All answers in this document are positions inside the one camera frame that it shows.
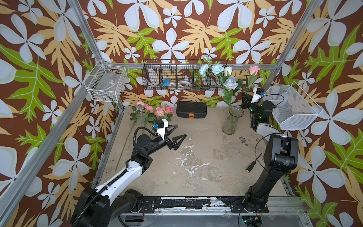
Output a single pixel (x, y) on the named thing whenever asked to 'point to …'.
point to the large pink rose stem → (158, 117)
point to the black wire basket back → (183, 74)
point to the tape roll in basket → (185, 83)
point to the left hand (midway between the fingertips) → (181, 129)
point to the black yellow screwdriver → (251, 166)
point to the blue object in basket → (166, 82)
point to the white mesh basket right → (293, 108)
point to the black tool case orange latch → (191, 109)
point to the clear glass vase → (230, 124)
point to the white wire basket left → (106, 83)
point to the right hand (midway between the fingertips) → (243, 93)
